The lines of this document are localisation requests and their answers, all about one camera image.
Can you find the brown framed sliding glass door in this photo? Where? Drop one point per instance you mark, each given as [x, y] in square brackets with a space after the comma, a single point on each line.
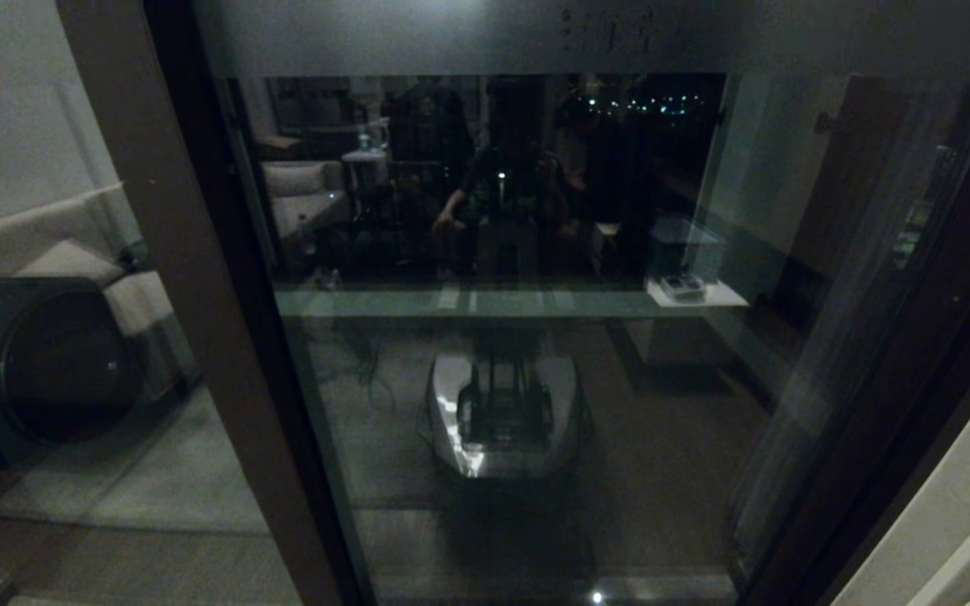
[872, 379]

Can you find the grey stone balcony sill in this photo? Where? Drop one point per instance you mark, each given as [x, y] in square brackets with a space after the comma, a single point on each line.
[401, 286]

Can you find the brown framed fixed glass door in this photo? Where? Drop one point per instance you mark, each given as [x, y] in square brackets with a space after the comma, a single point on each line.
[186, 252]

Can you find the dark door jamb frame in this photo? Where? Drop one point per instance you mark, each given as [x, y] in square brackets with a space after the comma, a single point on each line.
[940, 471]

